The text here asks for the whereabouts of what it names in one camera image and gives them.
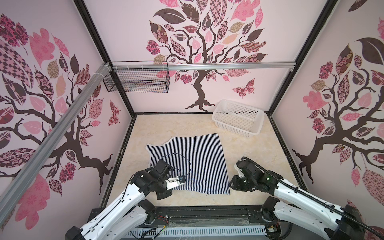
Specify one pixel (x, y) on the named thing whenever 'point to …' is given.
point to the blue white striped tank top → (199, 158)
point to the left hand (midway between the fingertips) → (166, 189)
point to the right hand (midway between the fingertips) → (229, 184)
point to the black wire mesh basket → (150, 76)
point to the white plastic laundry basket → (239, 119)
